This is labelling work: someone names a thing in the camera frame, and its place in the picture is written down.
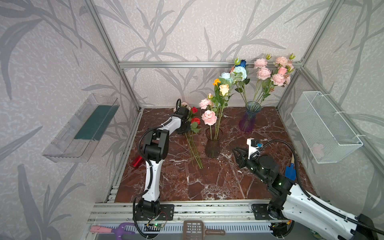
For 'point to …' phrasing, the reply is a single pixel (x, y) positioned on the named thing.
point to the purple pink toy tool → (118, 231)
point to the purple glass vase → (247, 122)
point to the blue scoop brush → (290, 171)
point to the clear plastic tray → (76, 141)
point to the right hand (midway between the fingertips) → (234, 144)
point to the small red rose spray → (190, 136)
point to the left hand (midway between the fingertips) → (188, 125)
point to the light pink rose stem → (210, 132)
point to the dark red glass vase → (213, 135)
